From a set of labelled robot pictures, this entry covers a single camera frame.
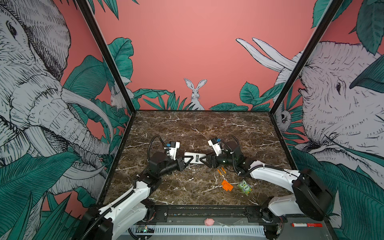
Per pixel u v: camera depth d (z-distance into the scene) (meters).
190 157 0.75
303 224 0.71
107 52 0.86
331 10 0.70
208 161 0.73
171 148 0.71
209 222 0.70
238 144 1.04
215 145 0.73
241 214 0.75
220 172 0.88
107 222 0.42
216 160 0.72
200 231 0.70
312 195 0.43
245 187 0.82
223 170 0.88
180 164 0.68
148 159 0.60
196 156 0.77
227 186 0.82
